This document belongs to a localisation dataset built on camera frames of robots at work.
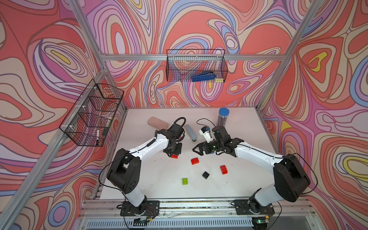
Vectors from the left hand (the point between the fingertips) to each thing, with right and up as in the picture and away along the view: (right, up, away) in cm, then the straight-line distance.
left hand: (178, 152), depth 87 cm
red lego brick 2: (+28, -10, -2) cm, 30 cm away
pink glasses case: (-17, +17, +23) cm, 34 cm away
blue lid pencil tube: (+29, +24, +3) cm, 38 cm away
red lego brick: (+10, -6, +1) cm, 12 cm away
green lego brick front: (+4, -16, -5) cm, 17 cm away
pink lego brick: (-3, -4, +4) cm, 6 cm away
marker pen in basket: (-41, +11, -14) cm, 45 cm away
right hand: (+13, +1, -3) cm, 13 cm away
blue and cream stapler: (+8, +10, +20) cm, 24 cm away
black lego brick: (+16, -13, -3) cm, 21 cm away
